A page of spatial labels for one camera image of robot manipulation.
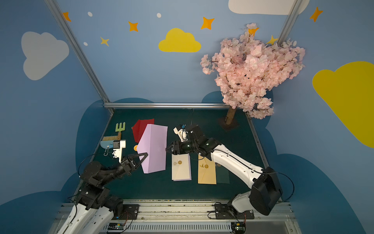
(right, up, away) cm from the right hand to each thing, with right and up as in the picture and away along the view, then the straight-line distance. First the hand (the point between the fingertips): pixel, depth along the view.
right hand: (171, 147), depth 74 cm
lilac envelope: (-7, +4, -10) cm, 13 cm away
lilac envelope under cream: (+10, -17, +15) cm, 25 cm away
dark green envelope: (+30, -19, +14) cm, 38 cm away
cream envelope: (+4, -15, +16) cm, 22 cm away
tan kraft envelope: (+20, -17, +15) cm, 31 cm away
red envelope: (-29, +9, +36) cm, 47 cm away
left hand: (-9, -1, -12) cm, 15 cm away
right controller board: (+35, -40, -2) cm, 53 cm away
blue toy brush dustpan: (-49, -1, +27) cm, 56 cm away
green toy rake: (-44, +8, +35) cm, 57 cm away
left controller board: (-28, -40, -3) cm, 48 cm away
